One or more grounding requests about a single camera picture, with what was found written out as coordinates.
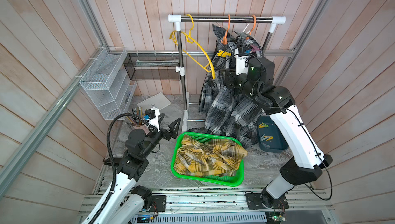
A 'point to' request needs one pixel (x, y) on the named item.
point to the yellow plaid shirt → (199, 157)
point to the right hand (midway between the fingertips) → (224, 69)
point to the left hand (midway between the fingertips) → (172, 118)
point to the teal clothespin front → (263, 138)
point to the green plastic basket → (233, 181)
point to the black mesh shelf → (152, 66)
